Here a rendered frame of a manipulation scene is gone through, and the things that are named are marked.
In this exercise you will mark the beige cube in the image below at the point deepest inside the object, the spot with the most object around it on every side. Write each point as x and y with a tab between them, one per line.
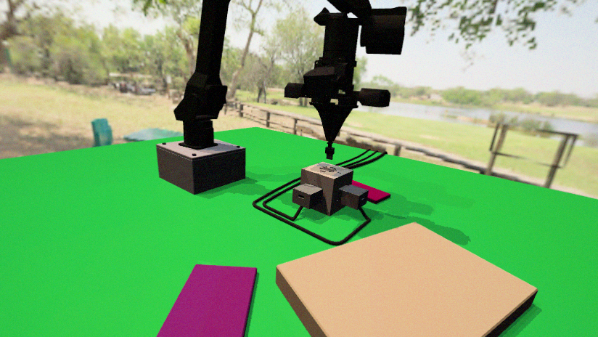
330	182

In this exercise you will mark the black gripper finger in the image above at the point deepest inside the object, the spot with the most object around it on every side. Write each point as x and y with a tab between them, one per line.
341	112
326	114

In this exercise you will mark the purple flat rectangular slab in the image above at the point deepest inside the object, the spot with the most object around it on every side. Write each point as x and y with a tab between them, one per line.
214	302

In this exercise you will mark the tan flat square box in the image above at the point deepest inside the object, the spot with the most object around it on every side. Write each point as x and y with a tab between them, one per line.
405	282

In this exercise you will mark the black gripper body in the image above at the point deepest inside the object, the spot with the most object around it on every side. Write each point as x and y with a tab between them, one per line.
367	96

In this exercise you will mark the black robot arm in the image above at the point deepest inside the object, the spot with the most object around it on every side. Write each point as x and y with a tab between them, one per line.
382	32

